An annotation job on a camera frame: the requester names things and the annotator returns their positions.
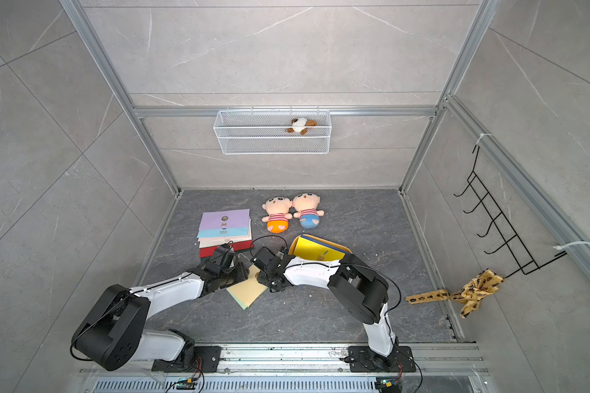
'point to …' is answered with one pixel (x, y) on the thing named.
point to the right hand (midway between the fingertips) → (264, 280)
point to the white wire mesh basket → (273, 132)
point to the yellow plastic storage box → (300, 247)
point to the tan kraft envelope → (247, 291)
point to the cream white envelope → (205, 244)
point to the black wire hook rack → (487, 209)
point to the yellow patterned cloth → (486, 282)
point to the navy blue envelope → (324, 244)
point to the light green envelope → (242, 306)
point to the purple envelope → (225, 219)
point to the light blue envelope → (227, 232)
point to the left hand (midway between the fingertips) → (248, 268)
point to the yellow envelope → (320, 253)
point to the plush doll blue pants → (306, 204)
